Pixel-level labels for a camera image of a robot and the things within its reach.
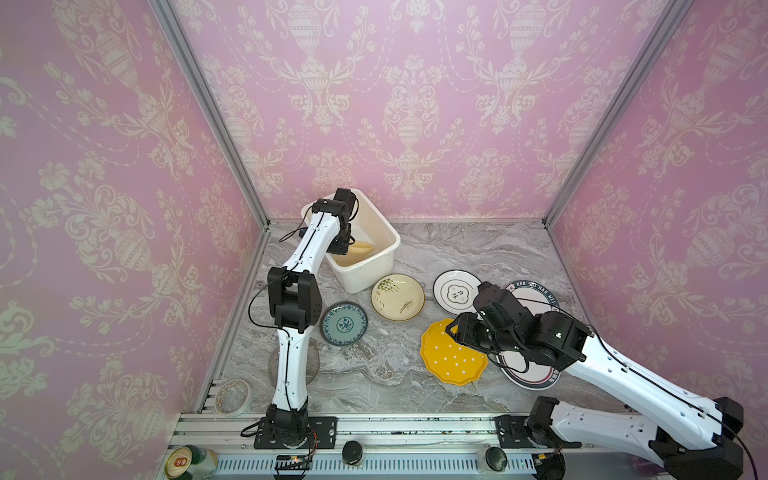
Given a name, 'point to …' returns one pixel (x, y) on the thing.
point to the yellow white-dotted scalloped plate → (450, 360)
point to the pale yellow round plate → (360, 248)
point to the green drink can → (189, 462)
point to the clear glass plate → (313, 362)
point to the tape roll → (231, 397)
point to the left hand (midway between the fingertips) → (347, 241)
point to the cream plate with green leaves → (397, 297)
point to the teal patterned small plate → (343, 323)
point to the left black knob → (352, 452)
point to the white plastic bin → (368, 266)
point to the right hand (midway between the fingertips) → (450, 332)
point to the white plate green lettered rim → (533, 296)
